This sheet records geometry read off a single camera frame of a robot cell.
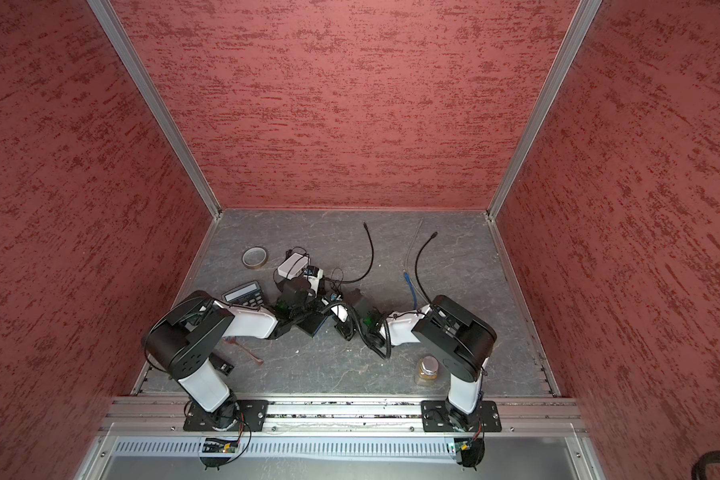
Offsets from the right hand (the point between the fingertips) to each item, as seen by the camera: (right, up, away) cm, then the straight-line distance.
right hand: (334, 322), depth 91 cm
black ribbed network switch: (-6, +1, -5) cm, 8 cm away
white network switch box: (-16, +17, +13) cm, 26 cm away
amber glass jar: (+26, -6, -18) cm, 32 cm away
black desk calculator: (-28, +8, +3) cm, 29 cm away
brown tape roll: (-31, +19, +16) cm, 40 cm away
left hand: (-1, +5, +4) cm, 7 cm away
